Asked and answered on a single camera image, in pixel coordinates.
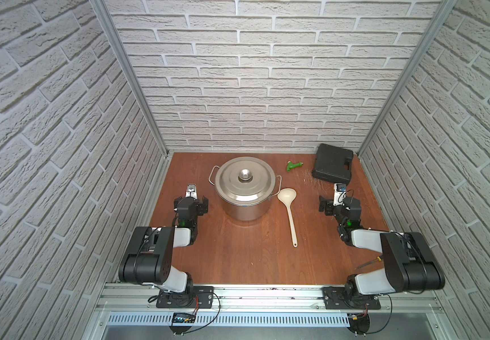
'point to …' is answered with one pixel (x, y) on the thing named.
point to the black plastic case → (333, 163)
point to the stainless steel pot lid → (245, 180)
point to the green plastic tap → (290, 166)
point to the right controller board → (359, 323)
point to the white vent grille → (165, 319)
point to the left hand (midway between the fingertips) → (186, 194)
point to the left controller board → (182, 317)
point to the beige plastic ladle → (287, 196)
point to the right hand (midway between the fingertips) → (333, 195)
